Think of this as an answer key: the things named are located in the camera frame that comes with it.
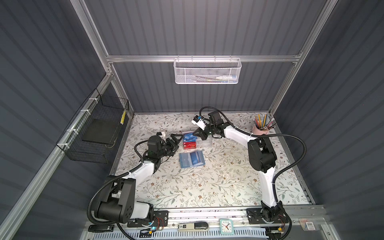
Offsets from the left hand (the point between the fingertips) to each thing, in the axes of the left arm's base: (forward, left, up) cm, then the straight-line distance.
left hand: (181, 139), depth 86 cm
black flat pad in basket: (-1, +40, +12) cm, 42 cm away
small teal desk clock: (-42, -20, -13) cm, 48 cm away
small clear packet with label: (-43, -59, -13) cm, 75 cm away
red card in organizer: (+5, -5, -13) cm, 15 cm away
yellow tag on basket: (+10, +32, +10) cm, 35 cm away
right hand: (+8, -9, -5) cm, 13 cm away
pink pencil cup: (+8, -49, -6) cm, 50 cm away
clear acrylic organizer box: (+7, -12, -15) cm, 20 cm away
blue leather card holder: (-5, -5, -14) cm, 16 cm away
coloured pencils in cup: (+15, -54, -4) cm, 56 cm away
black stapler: (-39, +39, -14) cm, 57 cm away
